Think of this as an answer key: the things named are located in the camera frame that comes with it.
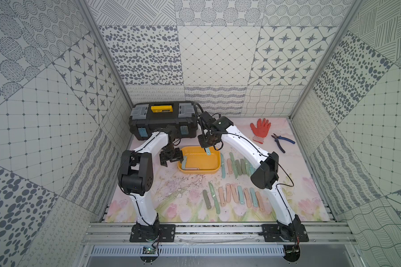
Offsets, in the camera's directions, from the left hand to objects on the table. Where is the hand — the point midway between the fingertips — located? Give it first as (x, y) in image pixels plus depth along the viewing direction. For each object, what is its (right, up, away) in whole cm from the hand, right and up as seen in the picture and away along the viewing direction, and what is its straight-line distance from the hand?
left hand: (180, 162), depth 91 cm
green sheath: (+33, -3, +3) cm, 34 cm away
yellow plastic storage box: (+10, -1, +4) cm, 11 cm away
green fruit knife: (+31, -2, +5) cm, 31 cm away
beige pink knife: (+22, -14, -5) cm, 26 cm away
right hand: (+15, +10, -4) cm, 18 cm away
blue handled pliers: (+61, +12, +17) cm, 64 cm away
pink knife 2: (+36, -17, -7) cm, 41 cm away
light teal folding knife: (+15, +7, -5) cm, 18 cm away
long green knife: (+20, -21, -9) cm, 30 cm away
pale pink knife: (+26, -15, -5) cm, 30 cm away
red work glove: (+53, +18, +22) cm, 60 cm away
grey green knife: (+15, -17, -7) cm, 24 cm away
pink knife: (+29, -15, -5) cm, 34 cm away
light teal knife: (+33, -16, -5) cm, 37 cm away
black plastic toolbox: (-21, +27, +7) cm, 35 cm away
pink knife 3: (+42, -20, -9) cm, 48 cm away
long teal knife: (+24, -3, +6) cm, 25 cm away
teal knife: (+39, -16, -7) cm, 43 cm away
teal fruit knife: (+1, -1, +5) cm, 5 cm away
